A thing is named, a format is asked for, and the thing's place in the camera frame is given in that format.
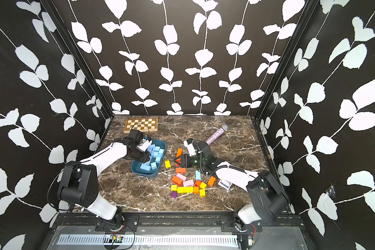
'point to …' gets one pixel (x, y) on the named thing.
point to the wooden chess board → (151, 123)
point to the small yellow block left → (167, 163)
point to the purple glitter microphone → (215, 135)
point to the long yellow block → (185, 189)
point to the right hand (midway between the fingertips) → (176, 158)
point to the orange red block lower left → (177, 180)
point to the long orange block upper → (179, 152)
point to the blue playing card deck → (224, 184)
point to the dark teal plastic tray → (136, 165)
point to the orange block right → (211, 181)
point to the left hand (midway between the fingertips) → (147, 155)
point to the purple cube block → (174, 194)
